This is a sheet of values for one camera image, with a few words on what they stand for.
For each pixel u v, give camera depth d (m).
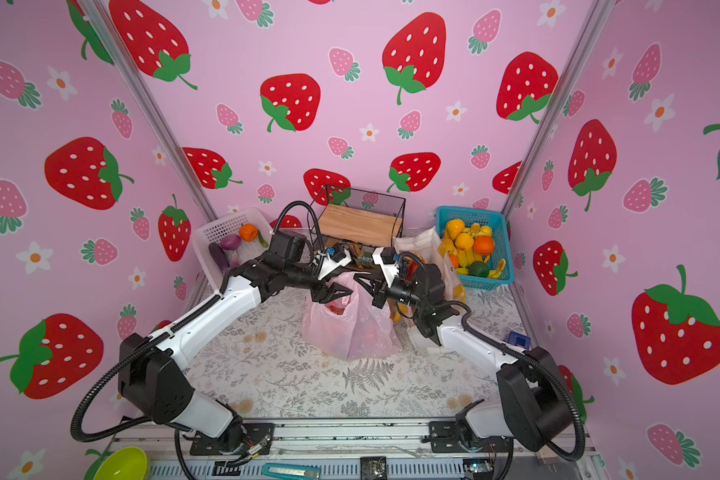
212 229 1.11
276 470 0.70
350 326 0.76
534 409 0.42
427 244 0.93
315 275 0.66
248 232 1.14
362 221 1.04
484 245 1.06
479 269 0.99
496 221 1.14
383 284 0.67
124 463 0.68
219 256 1.09
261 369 0.86
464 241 1.07
